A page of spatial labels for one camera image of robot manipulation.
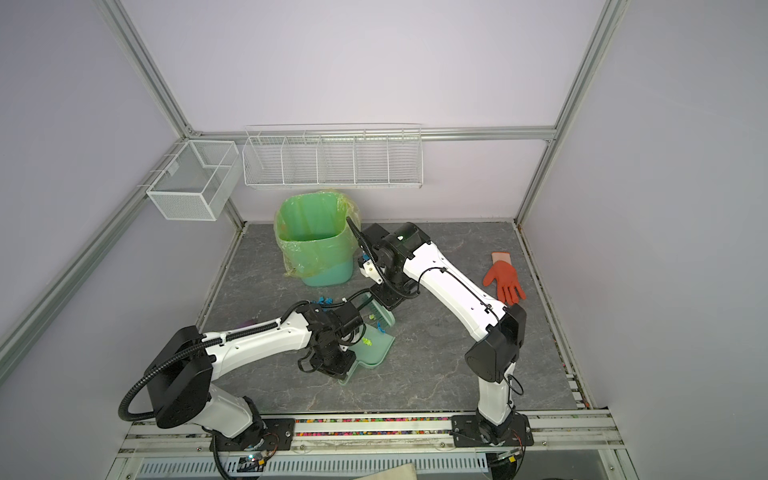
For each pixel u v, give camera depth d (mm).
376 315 841
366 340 708
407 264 504
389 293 646
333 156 992
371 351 866
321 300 986
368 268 696
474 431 736
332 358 689
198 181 1000
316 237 815
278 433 737
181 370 431
